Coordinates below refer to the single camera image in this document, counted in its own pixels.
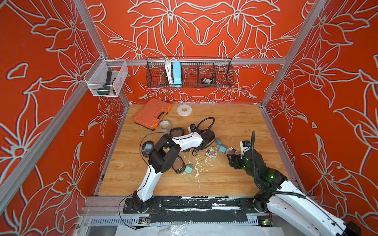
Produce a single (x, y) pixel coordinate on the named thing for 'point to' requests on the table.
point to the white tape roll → (184, 110)
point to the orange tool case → (150, 114)
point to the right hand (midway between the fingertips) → (230, 155)
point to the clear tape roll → (165, 126)
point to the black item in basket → (206, 82)
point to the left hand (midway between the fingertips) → (189, 141)
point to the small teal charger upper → (218, 142)
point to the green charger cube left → (188, 168)
